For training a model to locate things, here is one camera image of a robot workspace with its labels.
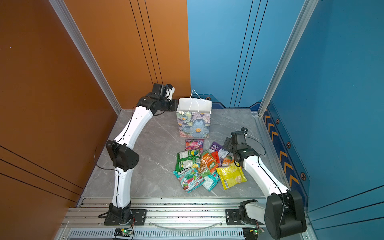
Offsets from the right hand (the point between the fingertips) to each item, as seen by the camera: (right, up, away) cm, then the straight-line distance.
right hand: (232, 143), depth 87 cm
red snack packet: (-10, -7, +4) cm, 13 cm away
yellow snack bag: (-2, -17, -6) cm, 18 cm away
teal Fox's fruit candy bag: (-25, -19, -4) cm, 31 cm away
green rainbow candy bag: (-27, -10, +2) cm, 29 cm away
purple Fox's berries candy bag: (-23, -2, +11) cm, 25 cm away
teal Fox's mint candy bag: (-13, -20, -4) cm, 24 cm away
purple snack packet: (-5, -6, +5) cm, 10 cm away
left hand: (-32, +24, +1) cm, 40 cm away
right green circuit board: (+8, -39, -17) cm, 43 cm away
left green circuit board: (-56, -40, -16) cm, 71 cm away
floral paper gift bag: (-23, +16, 0) cm, 28 cm away
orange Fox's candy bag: (-1, -10, +5) cm, 12 cm away
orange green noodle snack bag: (-14, -11, 0) cm, 18 cm away
